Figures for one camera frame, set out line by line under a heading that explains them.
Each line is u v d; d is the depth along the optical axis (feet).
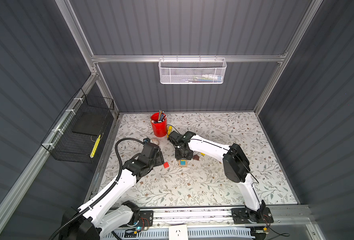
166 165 2.99
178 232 2.19
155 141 3.41
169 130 3.54
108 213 1.81
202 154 2.10
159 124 3.13
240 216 2.40
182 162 2.95
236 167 1.76
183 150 2.47
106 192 1.48
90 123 2.50
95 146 2.26
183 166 2.99
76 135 2.38
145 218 2.39
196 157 3.07
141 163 1.91
